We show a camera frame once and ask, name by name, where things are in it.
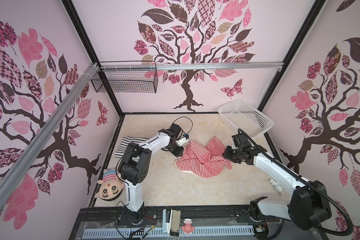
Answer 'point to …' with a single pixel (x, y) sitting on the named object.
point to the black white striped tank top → (125, 141)
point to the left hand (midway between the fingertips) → (178, 154)
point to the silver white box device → (171, 222)
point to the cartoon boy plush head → (111, 186)
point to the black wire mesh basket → (127, 81)
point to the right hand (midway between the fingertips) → (223, 153)
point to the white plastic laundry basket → (241, 115)
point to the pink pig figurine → (188, 228)
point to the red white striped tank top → (204, 161)
